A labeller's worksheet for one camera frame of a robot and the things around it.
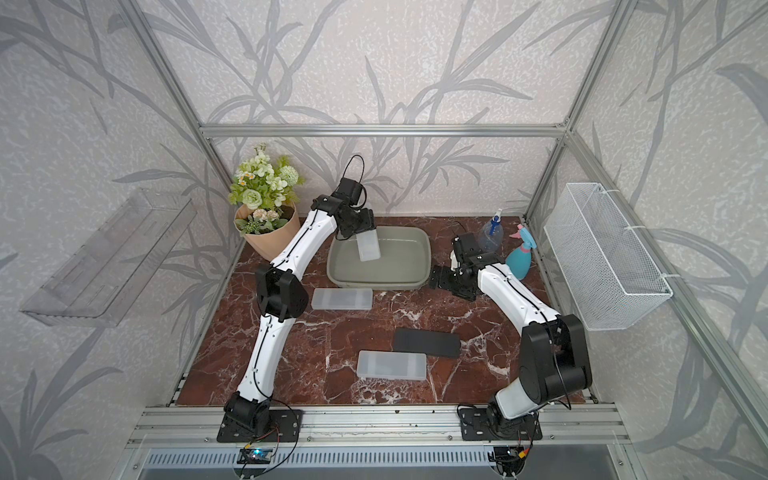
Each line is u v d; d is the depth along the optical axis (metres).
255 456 0.71
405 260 1.06
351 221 0.83
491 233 1.00
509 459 0.72
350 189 0.79
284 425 0.74
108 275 0.68
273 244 0.96
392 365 0.84
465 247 0.69
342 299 0.95
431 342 0.89
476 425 0.72
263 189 0.89
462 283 0.69
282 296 0.62
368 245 0.99
